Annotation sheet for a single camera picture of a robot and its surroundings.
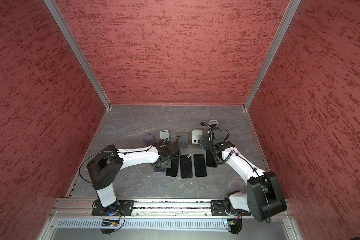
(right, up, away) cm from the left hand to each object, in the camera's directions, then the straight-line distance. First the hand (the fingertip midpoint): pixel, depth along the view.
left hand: (161, 165), depth 89 cm
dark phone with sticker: (+8, -2, -4) cm, 9 cm away
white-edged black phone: (+24, -1, -1) cm, 24 cm away
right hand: (+28, +13, 0) cm, 30 cm away
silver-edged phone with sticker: (+15, -1, -1) cm, 15 cm away
